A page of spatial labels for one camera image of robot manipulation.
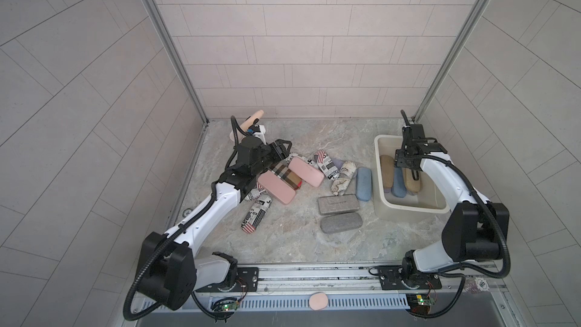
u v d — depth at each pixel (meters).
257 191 0.89
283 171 0.91
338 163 0.95
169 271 0.39
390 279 0.71
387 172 0.89
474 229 0.42
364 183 0.91
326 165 0.93
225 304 0.65
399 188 0.89
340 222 0.81
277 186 0.89
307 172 0.93
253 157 0.59
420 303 0.68
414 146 0.62
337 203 0.85
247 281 0.71
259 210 0.83
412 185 0.84
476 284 0.65
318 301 0.67
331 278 0.73
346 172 0.91
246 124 0.83
